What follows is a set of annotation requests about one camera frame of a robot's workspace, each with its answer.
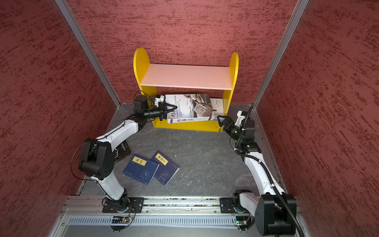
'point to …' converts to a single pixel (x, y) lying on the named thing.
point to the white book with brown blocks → (217, 104)
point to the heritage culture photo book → (191, 107)
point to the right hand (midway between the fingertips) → (219, 122)
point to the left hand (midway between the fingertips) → (176, 111)
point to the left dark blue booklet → (141, 169)
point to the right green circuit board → (242, 220)
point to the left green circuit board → (121, 219)
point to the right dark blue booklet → (167, 169)
